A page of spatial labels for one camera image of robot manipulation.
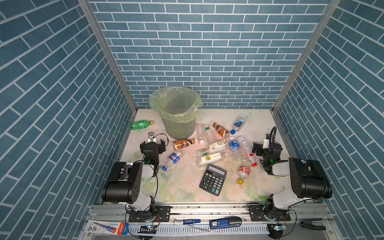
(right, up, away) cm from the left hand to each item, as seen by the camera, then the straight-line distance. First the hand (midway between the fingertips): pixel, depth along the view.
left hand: (153, 140), depth 93 cm
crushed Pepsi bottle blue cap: (+14, -11, -4) cm, 18 cm away
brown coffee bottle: (+18, -3, +2) cm, 18 cm away
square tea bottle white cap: (+37, -10, -4) cm, 39 cm away
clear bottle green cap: (+36, +2, +11) cm, 38 cm away
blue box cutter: (+36, -36, -25) cm, 57 cm away
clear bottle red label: (+59, -6, 0) cm, 59 cm away
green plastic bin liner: (+12, +24, +10) cm, 29 cm away
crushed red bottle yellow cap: (+54, -17, -10) cm, 57 cm away
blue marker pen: (+23, -37, -22) cm, 49 cm away
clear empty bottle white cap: (+29, +5, +13) cm, 33 cm away
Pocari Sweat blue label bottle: (+52, -5, +1) cm, 52 cm away
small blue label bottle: (+56, +9, +12) cm, 58 cm away
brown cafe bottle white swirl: (+44, +5, +8) cm, 45 cm away
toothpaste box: (-15, -38, -24) cm, 47 cm away
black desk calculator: (+37, -21, -10) cm, 43 cm away
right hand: (+69, -1, +2) cm, 69 cm away
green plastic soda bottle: (-13, +9, +12) cm, 20 cm away
